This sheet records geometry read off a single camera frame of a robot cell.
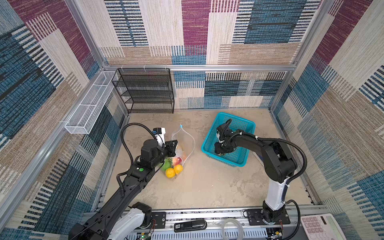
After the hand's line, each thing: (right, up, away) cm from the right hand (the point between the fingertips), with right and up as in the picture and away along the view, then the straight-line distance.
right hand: (220, 152), depth 95 cm
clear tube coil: (+5, -31, -24) cm, 40 cm away
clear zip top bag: (-22, +5, +4) cm, 23 cm away
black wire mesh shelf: (-52, +42, +15) cm, 68 cm away
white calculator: (+42, -30, -26) cm, 58 cm away
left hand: (-25, +10, -20) cm, 33 cm away
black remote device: (-17, -29, -25) cm, 42 cm away
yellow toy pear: (-30, -9, -11) cm, 33 cm away
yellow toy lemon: (-26, -8, -9) cm, 28 cm away
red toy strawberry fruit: (-26, -3, -11) cm, 29 cm away
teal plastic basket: (+11, -4, -1) cm, 12 cm away
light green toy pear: (-32, -5, -9) cm, 34 cm away
